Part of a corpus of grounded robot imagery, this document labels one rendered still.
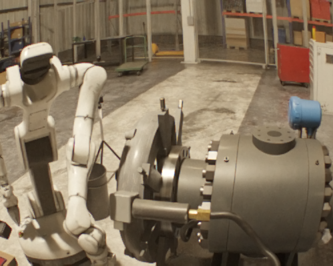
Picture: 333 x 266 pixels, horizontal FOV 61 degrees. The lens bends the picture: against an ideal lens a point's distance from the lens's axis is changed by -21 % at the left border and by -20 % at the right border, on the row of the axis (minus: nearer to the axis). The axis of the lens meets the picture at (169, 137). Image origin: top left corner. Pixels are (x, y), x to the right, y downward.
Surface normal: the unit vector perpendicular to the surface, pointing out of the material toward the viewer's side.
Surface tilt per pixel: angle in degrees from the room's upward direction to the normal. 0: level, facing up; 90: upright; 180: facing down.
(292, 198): 59
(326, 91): 90
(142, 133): 21
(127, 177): 53
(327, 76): 90
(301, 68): 90
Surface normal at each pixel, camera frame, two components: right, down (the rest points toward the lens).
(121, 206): -0.24, -0.01
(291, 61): -0.18, 0.37
